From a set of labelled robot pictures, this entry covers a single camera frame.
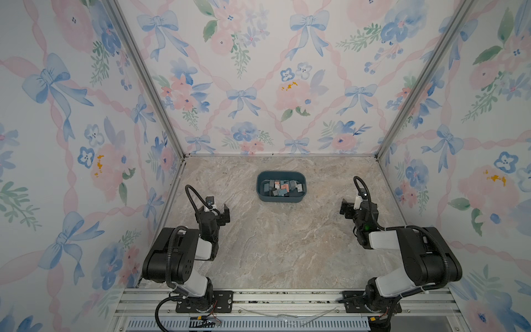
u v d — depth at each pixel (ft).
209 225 2.29
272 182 3.46
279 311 2.40
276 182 3.47
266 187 3.39
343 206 2.88
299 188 3.40
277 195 3.30
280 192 3.30
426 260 1.48
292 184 3.46
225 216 2.80
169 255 1.40
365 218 2.39
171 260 1.40
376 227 2.29
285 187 3.38
